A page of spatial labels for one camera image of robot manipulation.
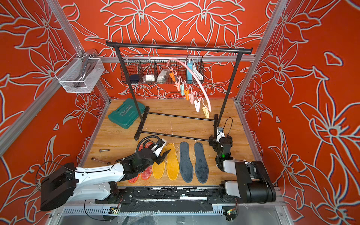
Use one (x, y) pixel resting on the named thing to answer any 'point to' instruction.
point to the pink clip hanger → (185, 74)
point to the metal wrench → (108, 162)
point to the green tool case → (126, 113)
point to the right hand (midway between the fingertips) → (213, 141)
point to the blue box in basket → (189, 77)
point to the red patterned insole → (135, 180)
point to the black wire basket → (165, 71)
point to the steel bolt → (101, 150)
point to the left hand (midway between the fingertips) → (166, 145)
